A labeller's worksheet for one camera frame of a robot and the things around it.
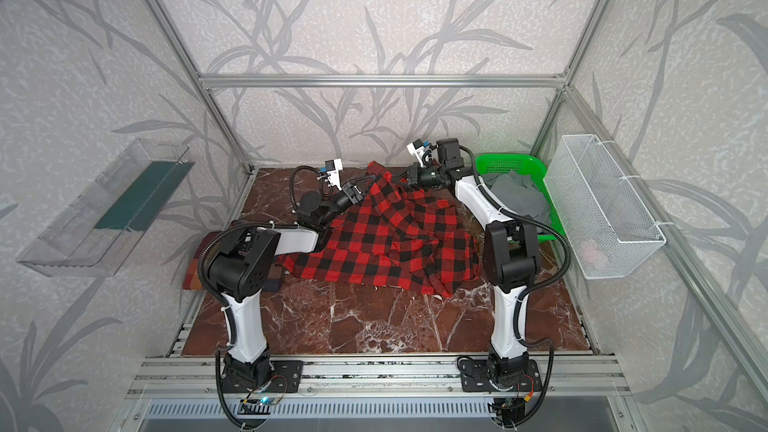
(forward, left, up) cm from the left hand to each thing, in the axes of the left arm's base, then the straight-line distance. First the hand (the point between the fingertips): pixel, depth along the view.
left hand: (379, 172), depth 83 cm
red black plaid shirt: (-7, -3, -26) cm, 27 cm away
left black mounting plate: (-46, +22, -24) cm, 56 cm away
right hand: (+4, -4, -4) cm, 7 cm away
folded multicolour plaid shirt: (-21, +56, -24) cm, 65 cm away
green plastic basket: (+25, -47, -21) cm, 58 cm away
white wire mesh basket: (-23, -49, +9) cm, 55 cm away
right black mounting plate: (-46, -25, -23) cm, 57 cm away
